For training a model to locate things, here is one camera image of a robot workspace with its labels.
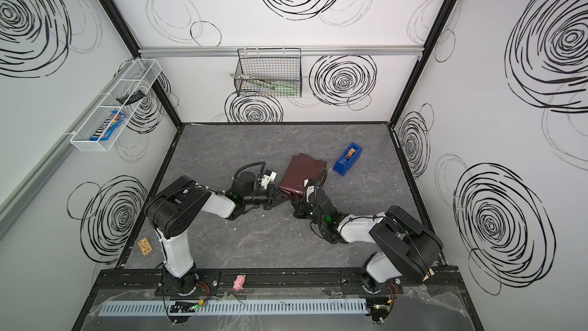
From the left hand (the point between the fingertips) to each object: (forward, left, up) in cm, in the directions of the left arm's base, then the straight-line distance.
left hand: (290, 199), depth 86 cm
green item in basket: (+33, +3, +26) cm, 42 cm away
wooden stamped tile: (-16, +51, -7) cm, 54 cm away
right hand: (-1, 0, -1) cm, 2 cm away
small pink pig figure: (-27, +15, -5) cm, 32 cm away
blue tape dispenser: (+20, -25, 0) cm, 32 cm away
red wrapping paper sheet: (+15, -4, -1) cm, 16 cm away
